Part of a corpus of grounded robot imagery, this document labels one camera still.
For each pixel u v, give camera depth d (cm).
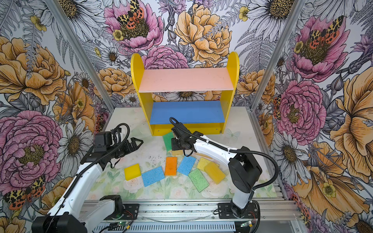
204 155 94
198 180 83
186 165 89
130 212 73
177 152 94
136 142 73
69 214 40
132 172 88
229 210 67
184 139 66
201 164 90
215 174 86
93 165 52
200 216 74
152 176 85
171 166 89
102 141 61
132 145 72
